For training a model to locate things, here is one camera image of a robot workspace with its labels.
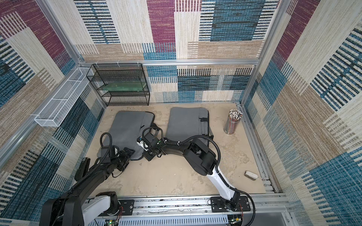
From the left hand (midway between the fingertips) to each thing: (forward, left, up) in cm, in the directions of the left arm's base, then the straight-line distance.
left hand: (133, 154), depth 89 cm
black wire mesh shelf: (+49, +25, +26) cm, 61 cm away
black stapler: (-8, +28, -1) cm, 29 cm away
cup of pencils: (+18, -63, +15) cm, 67 cm away
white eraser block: (-14, -69, -1) cm, 70 cm away
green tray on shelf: (+37, +7, +24) cm, 45 cm away
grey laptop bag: (+20, +9, +1) cm, 22 cm away
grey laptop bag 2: (+25, -33, -2) cm, 41 cm away
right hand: (+2, -9, -4) cm, 10 cm away
